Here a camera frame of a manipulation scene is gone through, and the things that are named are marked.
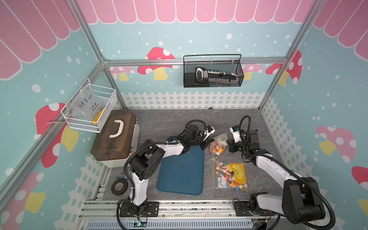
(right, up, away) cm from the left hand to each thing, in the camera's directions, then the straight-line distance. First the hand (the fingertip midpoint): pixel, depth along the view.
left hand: (213, 140), depth 89 cm
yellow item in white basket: (-63, +14, -14) cm, 66 cm away
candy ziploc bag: (+4, -3, +1) cm, 5 cm away
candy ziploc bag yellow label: (+9, -20, -6) cm, 23 cm away
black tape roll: (-56, -26, -7) cm, 62 cm away
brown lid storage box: (-56, +2, -7) cm, 57 cm away
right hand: (+9, 0, 0) cm, 9 cm away
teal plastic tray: (-19, -20, -2) cm, 28 cm away
